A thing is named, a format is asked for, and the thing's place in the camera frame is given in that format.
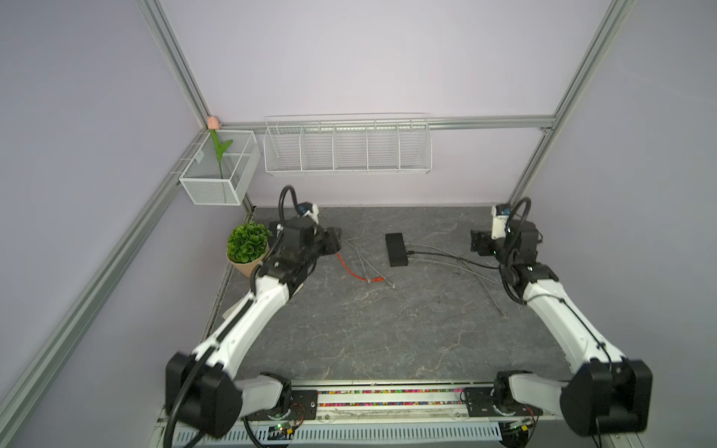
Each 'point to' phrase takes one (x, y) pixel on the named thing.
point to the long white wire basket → (348, 144)
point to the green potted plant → (246, 246)
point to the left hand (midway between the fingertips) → (335, 234)
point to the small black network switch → (396, 249)
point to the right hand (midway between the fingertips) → (489, 231)
